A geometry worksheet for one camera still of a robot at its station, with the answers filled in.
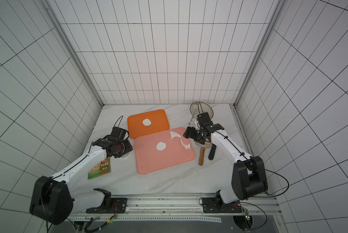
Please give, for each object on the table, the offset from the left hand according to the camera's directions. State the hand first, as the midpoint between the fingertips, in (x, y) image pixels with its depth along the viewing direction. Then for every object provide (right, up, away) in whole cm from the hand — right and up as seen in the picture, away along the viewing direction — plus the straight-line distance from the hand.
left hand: (127, 151), depth 85 cm
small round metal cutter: (+2, 0, -9) cm, 9 cm away
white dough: (+19, +1, +10) cm, 22 cm away
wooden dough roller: (+46, -2, +7) cm, 47 cm away
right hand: (+34, +9, +1) cm, 35 cm away
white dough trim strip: (+28, +8, +16) cm, 33 cm away
